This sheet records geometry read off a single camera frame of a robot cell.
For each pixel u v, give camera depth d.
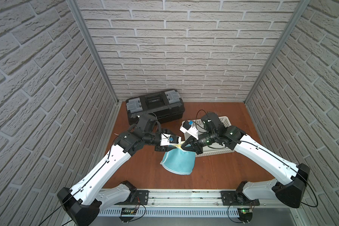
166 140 0.53
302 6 0.69
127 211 0.73
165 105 0.95
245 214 0.70
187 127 0.58
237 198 0.65
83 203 0.37
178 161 0.64
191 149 0.61
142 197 0.73
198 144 0.59
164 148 0.59
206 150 0.84
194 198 0.76
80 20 0.74
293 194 0.38
